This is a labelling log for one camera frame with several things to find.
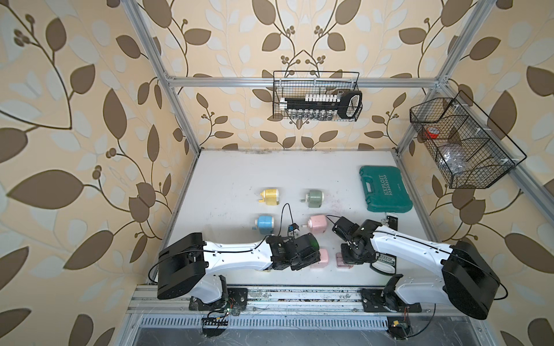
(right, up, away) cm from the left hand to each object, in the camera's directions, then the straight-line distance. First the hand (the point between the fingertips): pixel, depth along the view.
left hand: (318, 256), depth 76 cm
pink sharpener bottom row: (+2, -1, +1) cm, 3 cm away
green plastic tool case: (+34, +22, +22) cm, 46 cm away
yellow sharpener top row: (-19, +19, +19) cm, 33 cm away
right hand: (+13, -4, +6) cm, 15 cm away
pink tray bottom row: (+9, -4, +4) cm, 10 cm away
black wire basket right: (+51, +38, -4) cm, 64 cm away
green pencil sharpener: (+1, +19, +17) cm, 25 cm away
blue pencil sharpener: (-20, +9, +10) cm, 24 cm away
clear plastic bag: (+46, +35, -3) cm, 58 cm away
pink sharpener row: (+1, +9, +10) cm, 14 cm away
